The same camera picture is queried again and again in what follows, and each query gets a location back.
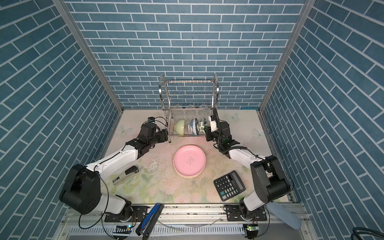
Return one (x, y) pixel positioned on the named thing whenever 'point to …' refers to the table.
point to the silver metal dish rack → (187, 105)
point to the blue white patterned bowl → (194, 126)
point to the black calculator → (229, 185)
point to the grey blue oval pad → (284, 215)
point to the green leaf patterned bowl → (201, 125)
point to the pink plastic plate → (189, 160)
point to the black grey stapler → (128, 172)
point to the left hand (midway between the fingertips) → (164, 132)
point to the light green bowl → (180, 126)
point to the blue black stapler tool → (146, 226)
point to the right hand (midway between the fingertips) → (205, 126)
